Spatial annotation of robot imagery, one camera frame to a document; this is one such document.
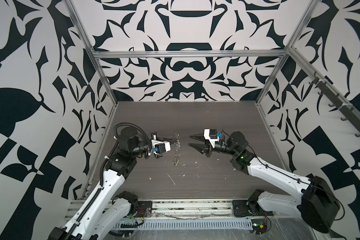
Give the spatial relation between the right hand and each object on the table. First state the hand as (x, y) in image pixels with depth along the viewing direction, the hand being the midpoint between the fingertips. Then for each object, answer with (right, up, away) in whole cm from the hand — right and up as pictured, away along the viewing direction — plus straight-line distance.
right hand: (192, 140), depth 65 cm
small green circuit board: (+32, -41, +6) cm, 53 cm away
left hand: (-7, +3, -1) cm, 8 cm away
